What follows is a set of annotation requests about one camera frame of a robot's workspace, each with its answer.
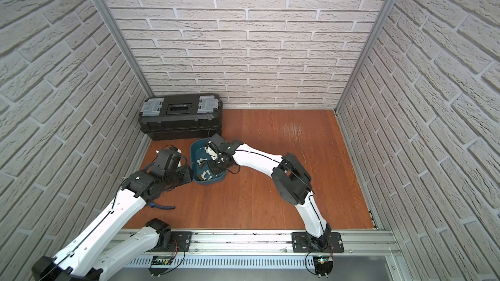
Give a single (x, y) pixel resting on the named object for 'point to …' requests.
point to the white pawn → (198, 160)
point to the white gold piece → (201, 177)
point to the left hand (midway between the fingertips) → (194, 169)
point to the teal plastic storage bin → (198, 151)
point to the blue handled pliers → (161, 207)
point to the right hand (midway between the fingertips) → (216, 167)
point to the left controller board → (160, 260)
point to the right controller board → (323, 265)
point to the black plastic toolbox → (165, 117)
